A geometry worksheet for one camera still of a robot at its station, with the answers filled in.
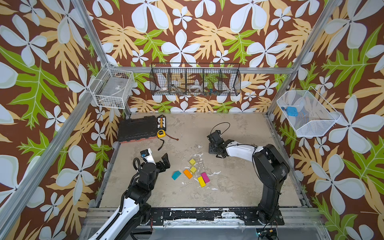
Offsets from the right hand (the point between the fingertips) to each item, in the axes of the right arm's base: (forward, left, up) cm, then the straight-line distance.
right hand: (212, 147), depth 98 cm
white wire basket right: (+5, -52, +26) cm, 58 cm away
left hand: (-12, +32, +13) cm, 36 cm away
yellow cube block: (-11, +13, +1) cm, 17 cm away
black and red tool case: (+12, +57, +4) cm, 58 cm away
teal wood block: (-18, +23, -1) cm, 30 cm away
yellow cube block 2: (-15, +13, 0) cm, 20 cm away
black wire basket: (+35, +11, +29) cm, 47 cm away
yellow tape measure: (+11, +35, +1) cm, 37 cm away
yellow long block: (-22, +8, -1) cm, 24 cm away
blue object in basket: (+10, -46, +23) cm, 52 cm away
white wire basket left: (+21, +60, +33) cm, 72 cm away
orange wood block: (-17, +16, -2) cm, 24 cm away
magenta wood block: (-20, +6, -2) cm, 20 cm away
